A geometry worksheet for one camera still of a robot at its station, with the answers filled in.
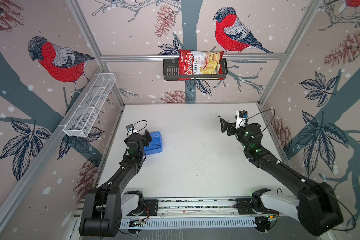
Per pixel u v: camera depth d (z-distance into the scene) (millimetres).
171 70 949
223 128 744
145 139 708
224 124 750
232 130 713
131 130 733
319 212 392
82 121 712
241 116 671
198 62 876
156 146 966
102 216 385
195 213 727
